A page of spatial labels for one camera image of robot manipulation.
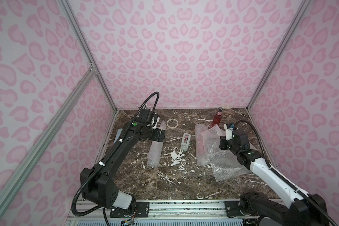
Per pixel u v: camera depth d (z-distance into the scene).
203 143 0.92
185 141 0.95
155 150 0.89
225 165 0.85
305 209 0.39
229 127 0.72
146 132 0.61
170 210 0.75
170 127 1.07
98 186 0.40
